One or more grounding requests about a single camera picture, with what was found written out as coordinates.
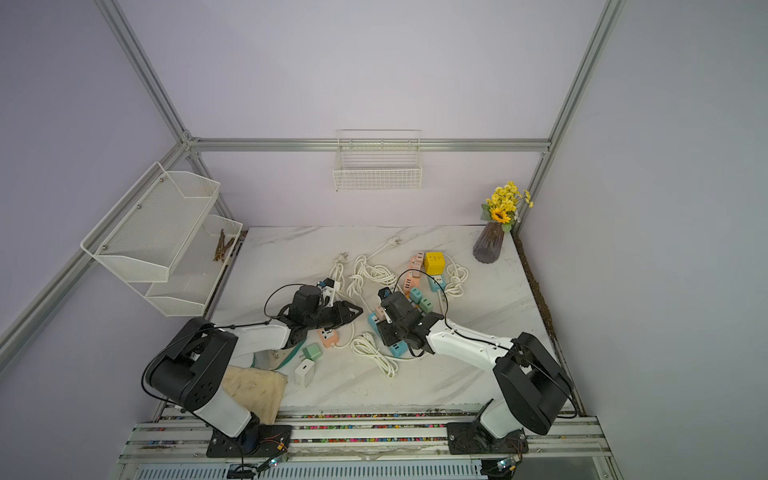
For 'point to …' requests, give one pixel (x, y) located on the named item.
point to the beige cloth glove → (260, 391)
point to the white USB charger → (304, 373)
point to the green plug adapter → (312, 351)
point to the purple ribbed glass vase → (488, 244)
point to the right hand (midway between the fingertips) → (391, 328)
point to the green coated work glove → (276, 358)
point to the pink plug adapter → (329, 337)
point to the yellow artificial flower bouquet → (502, 206)
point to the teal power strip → (436, 279)
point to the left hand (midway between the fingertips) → (359, 314)
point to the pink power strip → (412, 280)
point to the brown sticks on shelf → (222, 246)
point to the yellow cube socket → (434, 263)
